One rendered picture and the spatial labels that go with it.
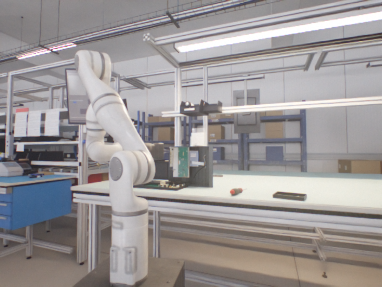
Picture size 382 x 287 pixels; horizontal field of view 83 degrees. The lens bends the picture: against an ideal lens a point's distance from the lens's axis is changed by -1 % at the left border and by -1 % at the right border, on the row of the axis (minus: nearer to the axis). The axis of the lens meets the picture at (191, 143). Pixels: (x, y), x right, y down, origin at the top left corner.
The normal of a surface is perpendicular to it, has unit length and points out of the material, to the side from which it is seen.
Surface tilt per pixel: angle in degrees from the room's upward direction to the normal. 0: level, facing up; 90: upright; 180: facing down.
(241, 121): 97
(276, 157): 90
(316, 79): 90
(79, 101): 101
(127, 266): 90
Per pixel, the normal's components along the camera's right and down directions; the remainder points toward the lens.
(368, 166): -0.35, -0.04
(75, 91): 0.07, 0.15
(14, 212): 0.94, -0.01
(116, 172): -0.57, 0.03
